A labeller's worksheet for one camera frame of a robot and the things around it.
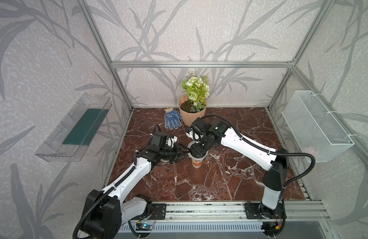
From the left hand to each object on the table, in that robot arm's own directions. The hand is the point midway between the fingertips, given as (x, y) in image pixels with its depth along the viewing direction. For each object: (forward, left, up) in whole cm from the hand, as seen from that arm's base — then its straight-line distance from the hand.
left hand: (190, 153), depth 76 cm
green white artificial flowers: (+38, -5, +10) cm, 40 cm away
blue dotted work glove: (+39, +15, -18) cm, 45 cm away
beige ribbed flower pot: (+32, 0, -1) cm, 32 cm away
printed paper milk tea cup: (-1, -4, -10) cm, 11 cm away
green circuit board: (-29, +22, -18) cm, 41 cm away
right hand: (+2, -4, -1) cm, 5 cm away
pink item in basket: (0, -59, +5) cm, 59 cm away
